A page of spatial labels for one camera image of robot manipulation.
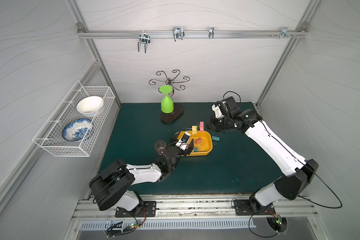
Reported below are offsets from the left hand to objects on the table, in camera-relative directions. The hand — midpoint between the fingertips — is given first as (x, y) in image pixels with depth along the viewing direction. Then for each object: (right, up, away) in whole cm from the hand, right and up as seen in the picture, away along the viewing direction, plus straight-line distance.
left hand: (186, 136), depth 81 cm
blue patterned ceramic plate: (-49, +5, -16) cm, 52 cm away
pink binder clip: (+8, +6, -4) cm, 11 cm away
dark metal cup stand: (-16, +36, +13) cm, 41 cm away
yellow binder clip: (+5, +4, 0) cm, 6 cm away
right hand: (+9, +6, -6) cm, 13 cm away
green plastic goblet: (-12, +19, +9) cm, 24 cm away
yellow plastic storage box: (+11, -6, +18) cm, 22 cm away
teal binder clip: (+19, -4, +17) cm, 26 cm away
